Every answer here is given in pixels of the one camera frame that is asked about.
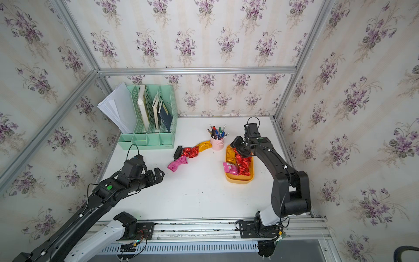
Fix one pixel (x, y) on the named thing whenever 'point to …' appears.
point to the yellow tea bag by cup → (203, 146)
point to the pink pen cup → (217, 144)
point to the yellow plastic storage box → (235, 179)
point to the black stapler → (178, 153)
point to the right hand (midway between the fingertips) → (234, 146)
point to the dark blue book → (166, 115)
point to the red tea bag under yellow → (193, 152)
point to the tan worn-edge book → (155, 111)
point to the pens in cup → (218, 135)
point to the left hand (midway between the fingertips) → (160, 177)
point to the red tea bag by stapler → (186, 151)
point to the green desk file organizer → (161, 138)
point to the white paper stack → (119, 107)
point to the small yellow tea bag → (231, 154)
